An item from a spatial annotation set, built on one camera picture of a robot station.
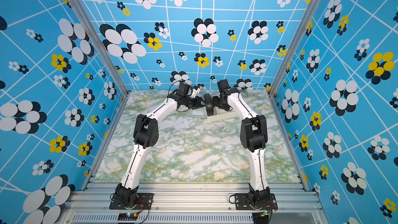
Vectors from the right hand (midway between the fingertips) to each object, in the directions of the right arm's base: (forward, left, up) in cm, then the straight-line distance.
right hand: (219, 104), depth 100 cm
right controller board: (-59, -17, -12) cm, 63 cm away
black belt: (-6, +7, +7) cm, 12 cm away
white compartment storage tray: (-6, 0, -3) cm, 7 cm away
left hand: (0, +8, +1) cm, 8 cm away
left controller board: (-59, +46, -12) cm, 76 cm away
